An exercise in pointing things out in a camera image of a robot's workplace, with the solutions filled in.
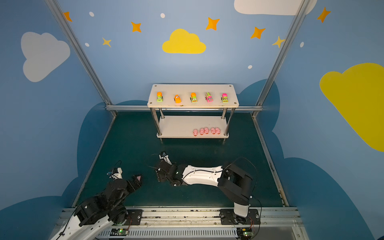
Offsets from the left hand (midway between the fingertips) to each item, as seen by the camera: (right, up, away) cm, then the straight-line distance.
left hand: (140, 180), depth 77 cm
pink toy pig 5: (+45, +26, +24) cm, 57 cm away
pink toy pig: (+29, +25, +23) cm, 44 cm away
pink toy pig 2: (+34, +25, +23) cm, 48 cm away
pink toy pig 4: (+42, +26, +24) cm, 54 cm away
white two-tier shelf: (+20, +28, +28) cm, 45 cm away
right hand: (+11, +5, +6) cm, 13 cm away
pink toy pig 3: (+37, +26, +24) cm, 51 cm away
